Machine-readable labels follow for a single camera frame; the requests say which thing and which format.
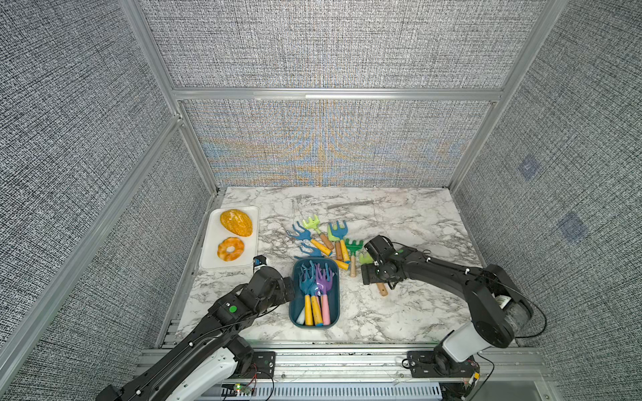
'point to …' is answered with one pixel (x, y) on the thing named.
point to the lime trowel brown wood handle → (338, 243)
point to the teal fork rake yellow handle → (303, 280)
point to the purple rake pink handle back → (325, 284)
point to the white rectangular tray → (216, 232)
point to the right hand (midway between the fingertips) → (374, 269)
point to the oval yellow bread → (237, 221)
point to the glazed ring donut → (226, 256)
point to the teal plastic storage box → (298, 304)
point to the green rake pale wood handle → (354, 247)
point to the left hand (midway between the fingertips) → (287, 285)
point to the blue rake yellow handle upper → (306, 235)
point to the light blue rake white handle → (302, 317)
